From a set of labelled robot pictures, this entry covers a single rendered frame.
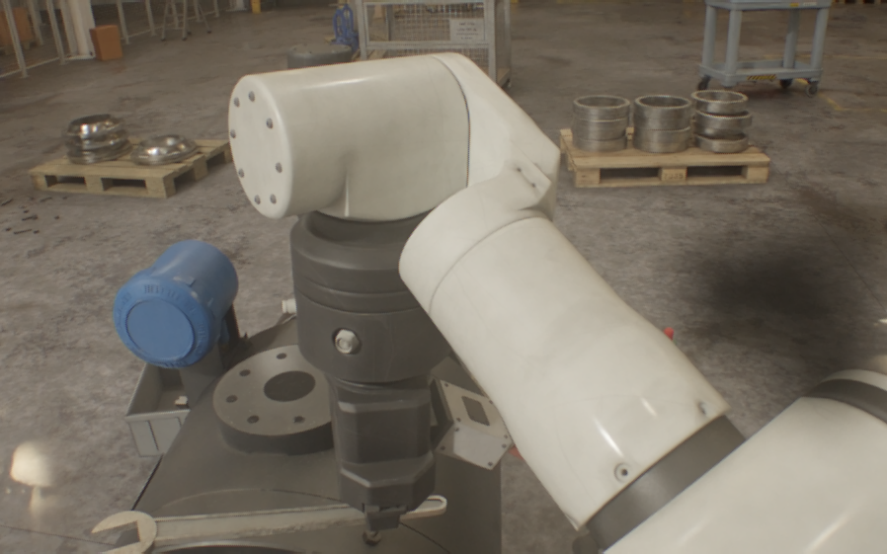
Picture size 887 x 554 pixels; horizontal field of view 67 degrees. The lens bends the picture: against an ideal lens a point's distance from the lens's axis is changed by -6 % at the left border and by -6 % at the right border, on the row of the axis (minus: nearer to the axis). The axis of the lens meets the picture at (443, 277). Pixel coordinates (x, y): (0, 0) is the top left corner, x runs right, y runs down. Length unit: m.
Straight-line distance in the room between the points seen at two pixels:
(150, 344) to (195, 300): 0.11
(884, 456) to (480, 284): 0.14
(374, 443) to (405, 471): 0.02
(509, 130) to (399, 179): 0.05
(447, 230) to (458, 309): 0.03
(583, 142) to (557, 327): 4.30
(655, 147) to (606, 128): 0.34
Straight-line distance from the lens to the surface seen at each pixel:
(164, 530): 0.50
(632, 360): 0.25
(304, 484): 0.90
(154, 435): 2.43
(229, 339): 1.29
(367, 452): 0.40
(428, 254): 0.28
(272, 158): 0.31
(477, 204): 0.28
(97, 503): 2.39
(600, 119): 4.44
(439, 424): 0.42
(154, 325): 1.14
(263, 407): 0.97
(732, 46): 6.52
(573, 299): 0.26
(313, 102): 0.31
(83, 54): 12.81
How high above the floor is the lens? 1.49
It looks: 27 degrees down
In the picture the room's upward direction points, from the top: 3 degrees counter-clockwise
